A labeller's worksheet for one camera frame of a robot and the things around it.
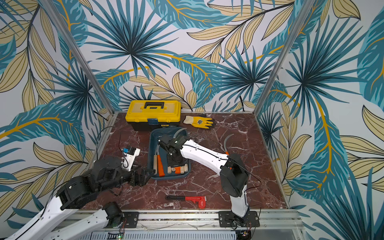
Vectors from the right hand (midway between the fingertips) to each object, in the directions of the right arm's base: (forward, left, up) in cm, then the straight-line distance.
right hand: (174, 164), depth 82 cm
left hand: (-10, +10, +13) cm, 19 cm away
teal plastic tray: (+24, +15, -5) cm, 29 cm away
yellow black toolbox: (+32, +19, +6) cm, 38 cm away
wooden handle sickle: (0, -4, -8) cm, 9 cm away
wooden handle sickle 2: (+1, +1, -8) cm, 8 cm away
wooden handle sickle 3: (0, +4, -8) cm, 9 cm away
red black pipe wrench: (-16, -15, -9) cm, 24 cm away
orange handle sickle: (+22, -1, +1) cm, 22 cm away
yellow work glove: (+39, -15, -9) cm, 42 cm away
